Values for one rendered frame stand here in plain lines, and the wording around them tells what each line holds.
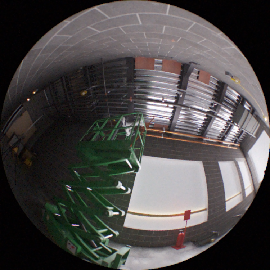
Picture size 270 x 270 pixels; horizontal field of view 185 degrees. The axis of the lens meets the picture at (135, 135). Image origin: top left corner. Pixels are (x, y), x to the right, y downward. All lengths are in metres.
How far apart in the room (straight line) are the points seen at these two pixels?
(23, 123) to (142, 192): 8.37
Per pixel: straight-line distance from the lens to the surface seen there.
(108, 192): 1.67
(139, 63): 3.12
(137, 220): 2.79
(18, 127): 7.98
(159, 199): 2.83
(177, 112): 3.33
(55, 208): 2.59
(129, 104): 3.23
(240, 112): 4.41
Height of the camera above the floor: 1.40
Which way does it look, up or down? 45 degrees up
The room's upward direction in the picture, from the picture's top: 16 degrees clockwise
